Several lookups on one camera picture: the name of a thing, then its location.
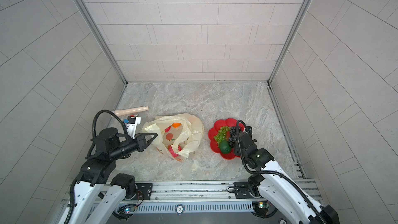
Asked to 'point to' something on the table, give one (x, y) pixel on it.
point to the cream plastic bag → (179, 135)
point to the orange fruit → (176, 124)
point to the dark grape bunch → (232, 138)
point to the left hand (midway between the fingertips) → (159, 135)
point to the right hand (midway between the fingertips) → (239, 145)
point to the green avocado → (225, 146)
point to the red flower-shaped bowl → (213, 131)
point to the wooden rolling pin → (129, 111)
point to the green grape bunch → (221, 134)
